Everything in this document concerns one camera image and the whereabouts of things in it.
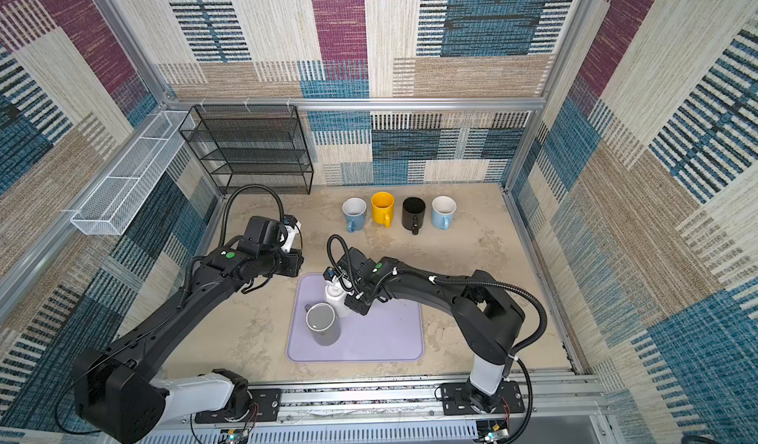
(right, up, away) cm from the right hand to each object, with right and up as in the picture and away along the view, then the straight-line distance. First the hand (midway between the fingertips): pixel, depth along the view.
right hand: (362, 299), depth 86 cm
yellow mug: (+6, +27, +17) cm, 32 cm away
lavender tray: (+8, -9, -1) cm, 12 cm away
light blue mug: (+26, +25, +14) cm, 39 cm away
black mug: (+16, +25, +16) cm, 33 cm away
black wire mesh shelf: (-42, +49, +22) cm, 68 cm away
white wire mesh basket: (-59, +26, -15) cm, 66 cm away
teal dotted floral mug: (-4, +26, +18) cm, 32 cm away
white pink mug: (-7, +3, -6) cm, 9 cm away
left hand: (-16, +12, -5) cm, 21 cm away
